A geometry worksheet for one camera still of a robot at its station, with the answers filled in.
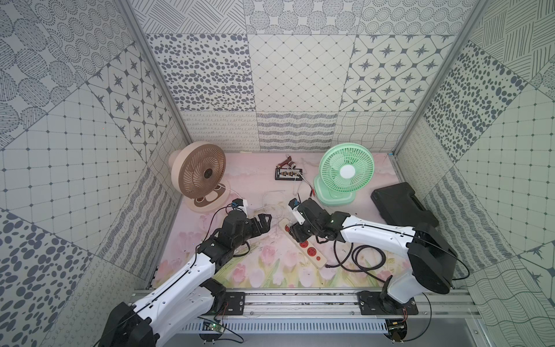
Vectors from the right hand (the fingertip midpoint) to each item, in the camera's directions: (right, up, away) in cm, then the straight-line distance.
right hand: (296, 229), depth 84 cm
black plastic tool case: (+46, +7, +9) cm, 48 cm away
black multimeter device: (-4, +22, +26) cm, 34 cm away
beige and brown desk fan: (-37, +23, -4) cm, 44 cm away
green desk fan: (+19, +24, -1) cm, 31 cm away
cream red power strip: (+4, -7, +1) cm, 8 cm away
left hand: (-14, +7, -4) cm, 16 cm away
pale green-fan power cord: (+2, +15, +22) cm, 27 cm away
